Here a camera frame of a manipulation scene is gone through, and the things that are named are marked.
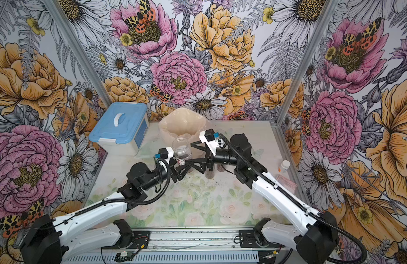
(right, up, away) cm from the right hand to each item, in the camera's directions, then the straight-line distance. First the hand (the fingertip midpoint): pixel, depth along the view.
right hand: (189, 156), depth 63 cm
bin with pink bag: (-9, +16, +33) cm, 38 cm away
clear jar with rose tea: (-3, +3, 0) cm, 5 cm away
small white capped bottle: (+49, -8, +28) cm, 57 cm away
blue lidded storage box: (-41, +12, +31) cm, 53 cm away
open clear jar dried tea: (+7, -13, +28) cm, 31 cm away
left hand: (-1, -3, +7) cm, 7 cm away
